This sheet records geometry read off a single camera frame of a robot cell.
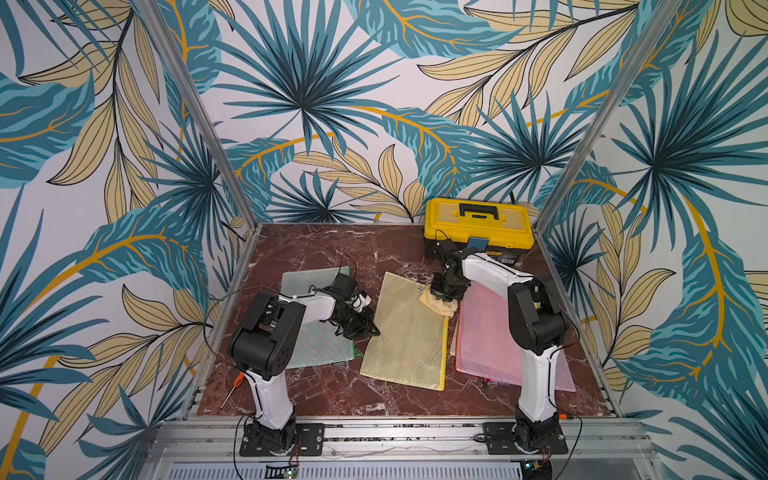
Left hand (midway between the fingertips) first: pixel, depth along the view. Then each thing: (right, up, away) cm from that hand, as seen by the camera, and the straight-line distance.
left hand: (378, 334), depth 90 cm
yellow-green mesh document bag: (+10, -3, 0) cm, 10 cm away
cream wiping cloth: (+20, +8, +3) cm, 22 cm away
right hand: (+19, +11, +9) cm, 24 cm away
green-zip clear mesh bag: (-16, -1, -4) cm, 17 cm away
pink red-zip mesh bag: (+32, -3, -1) cm, 33 cm away
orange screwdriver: (+49, -18, -12) cm, 53 cm away
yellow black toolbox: (+42, +34, +8) cm, 54 cm away
